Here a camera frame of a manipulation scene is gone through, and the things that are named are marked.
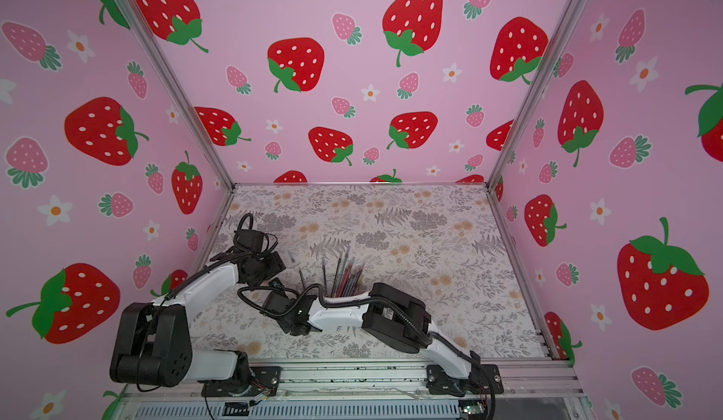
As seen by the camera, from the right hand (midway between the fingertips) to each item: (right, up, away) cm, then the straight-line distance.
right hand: (282, 317), depth 85 cm
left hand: (-4, +14, +6) cm, 16 cm away
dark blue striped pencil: (+4, +10, +8) cm, 13 cm away
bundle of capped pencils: (+19, +10, +8) cm, 23 cm away
